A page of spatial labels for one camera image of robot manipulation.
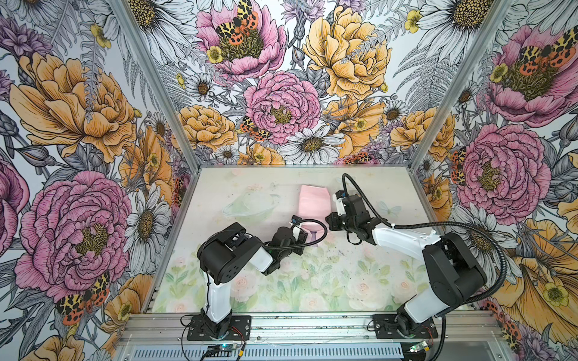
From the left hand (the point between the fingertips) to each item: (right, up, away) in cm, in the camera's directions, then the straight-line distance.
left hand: (304, 238), depth 96 cm
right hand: (+9, +7, -5) cm, 12 cm away
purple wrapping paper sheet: (+4, +15, +3) cm, 16 cm away
